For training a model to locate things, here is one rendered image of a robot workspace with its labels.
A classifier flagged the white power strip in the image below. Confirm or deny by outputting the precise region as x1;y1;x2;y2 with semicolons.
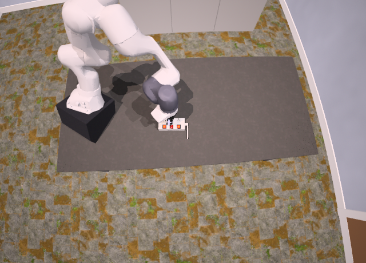
158;118;188;131

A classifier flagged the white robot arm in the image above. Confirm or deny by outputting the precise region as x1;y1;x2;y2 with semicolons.
57;0;180;123

